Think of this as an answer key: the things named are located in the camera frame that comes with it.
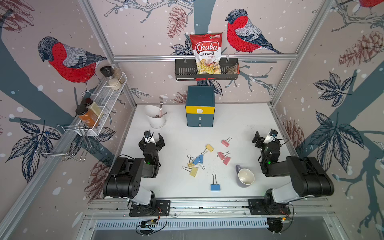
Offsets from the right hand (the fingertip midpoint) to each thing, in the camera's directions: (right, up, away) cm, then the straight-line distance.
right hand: (264, 132), depth 90 cm
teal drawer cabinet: (-39, +23, +6) cm, 46 cm away
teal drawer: (-40, +7, +7) cm, 41 cm away
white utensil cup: (-72, +10, +17) cm, 74 cm away
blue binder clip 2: (-39, -17, 0) cm, 42 cm away
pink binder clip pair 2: (-23, -18, 0) cm, 29 cm away
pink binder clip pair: (-25, -15, +1) cm, 29 cm away
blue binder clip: (-42, -18, 0) cm, 45 cm away
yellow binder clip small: (-46, -19, -2) cm, 49 cm away
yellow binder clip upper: (-34, -11, +5) cm, 36 cm away
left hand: (-68, 0, 0) cm, 68 cm away
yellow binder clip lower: (-44, -23, -5) cm, 49 cm away
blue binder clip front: (-32, -29, -10) cm, 44 cm away
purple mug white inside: (-15, -24, -10) cm, 30 cm away
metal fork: (-71, +24, +29) cm, 81 cm away
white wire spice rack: (-98, +22, 0) cm, 100 cm away
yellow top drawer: (-40, +14, 0) cm, 42 cm away
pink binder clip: (-23, -8, +7) cm, 25 cm away
